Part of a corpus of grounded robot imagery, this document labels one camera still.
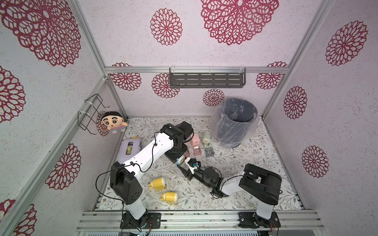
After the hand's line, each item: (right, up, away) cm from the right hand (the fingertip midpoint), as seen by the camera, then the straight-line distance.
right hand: (181, 160), depth 79 cm
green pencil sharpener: (+16, +11, +18) cm, 26 cm away
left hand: (-1, +3, -1) cm, 3 cm away
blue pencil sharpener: (0, +1, -6) cm, 6 cm away
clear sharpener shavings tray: (+18, +2, +21) cm, 28 cm away
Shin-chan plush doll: (-43, +23, +12) cm, 50 cm away
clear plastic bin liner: (+20, +21, +10) cm, 30 cm away
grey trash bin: (+37, +25, +20) cm, 49 cm away
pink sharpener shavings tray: (+10, +2, +21) cm, 23 cm away
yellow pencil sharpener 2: (-4, -18, -5) cm, 19 cm away
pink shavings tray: (+3, 0, +20) cm, 20 cm away
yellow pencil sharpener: (-13, -13, 0) cm, 18 cm away
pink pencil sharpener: (+9, +10, +19) cm, 24 cm away
